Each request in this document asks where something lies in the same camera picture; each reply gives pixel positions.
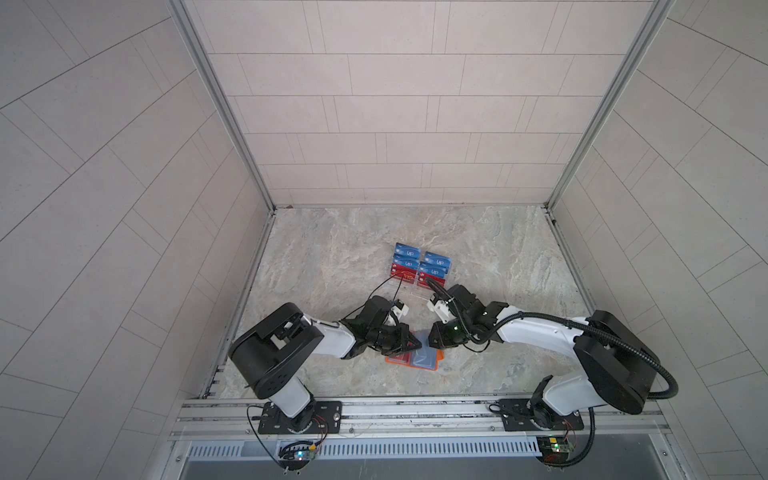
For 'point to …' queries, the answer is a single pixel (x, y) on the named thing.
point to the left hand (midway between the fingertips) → (427, 348)
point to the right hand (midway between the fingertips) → (426, 347)
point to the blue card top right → (437, 259)
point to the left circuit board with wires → (296, 455)
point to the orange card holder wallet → (424, 357)
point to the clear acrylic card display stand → (414, 265)
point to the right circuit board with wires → (554, 449)
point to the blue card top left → (407, 250)
